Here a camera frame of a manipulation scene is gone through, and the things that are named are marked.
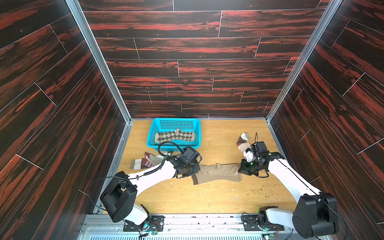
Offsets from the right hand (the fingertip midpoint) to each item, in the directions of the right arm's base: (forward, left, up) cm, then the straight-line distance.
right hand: (241, 170), depth 85 cm
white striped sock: (+23, -5, -4) cm, 23 cm away
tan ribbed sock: (0, +10, -5) cm, 11 cm away
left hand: (-2, +24, +2) cm, 24 cm away
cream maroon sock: (+4, +61, -4) cm, 62 cm away
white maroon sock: (+5, +55, -2) cm, 55 cm away
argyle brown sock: (+28, +41, -4) cm, 50 cm away
